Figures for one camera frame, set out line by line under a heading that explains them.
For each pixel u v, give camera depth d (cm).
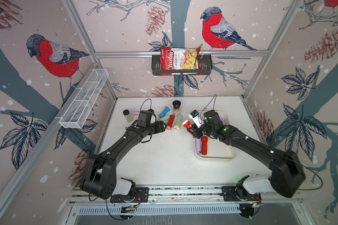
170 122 103
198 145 89
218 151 88
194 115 71
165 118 104
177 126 99
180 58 88
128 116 101
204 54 90
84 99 79
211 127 63
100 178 42
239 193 67
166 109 110
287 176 41
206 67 93
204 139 90
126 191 61
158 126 76
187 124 81
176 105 101
